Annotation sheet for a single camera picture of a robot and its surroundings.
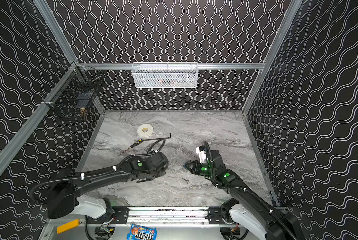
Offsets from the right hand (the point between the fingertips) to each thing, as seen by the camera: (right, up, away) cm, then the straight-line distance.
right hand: (186, 166), depth 78 cm
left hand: (-9, -4, 0) cm, 10 cm away
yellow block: (-55, -26, -7) cm, 62 cm away
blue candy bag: (-22, -28, -9) cm, 37 cm away
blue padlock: (0, -4, +14) cm, 14 cm away
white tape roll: (-28, +15, +28) cm, 42 cm away
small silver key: (+1, -10, +8) cm, 13 cm away
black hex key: (-18, +12, +27) cm, 35 cm away
